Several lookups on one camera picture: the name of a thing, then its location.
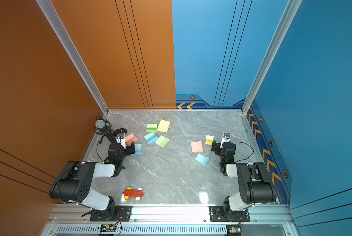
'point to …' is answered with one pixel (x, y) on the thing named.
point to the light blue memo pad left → (137, 148)
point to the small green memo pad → (152, 128)
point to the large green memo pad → (162, 141)
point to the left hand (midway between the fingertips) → (125, 140)
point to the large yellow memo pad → (163, 126)
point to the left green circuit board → (108, 227)
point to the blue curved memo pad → (202, 159)
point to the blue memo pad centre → (151, 137)
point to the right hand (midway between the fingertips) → (222, 141)
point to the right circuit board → (234, 229)
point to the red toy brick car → (129, 192)
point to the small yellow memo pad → (209, 139)
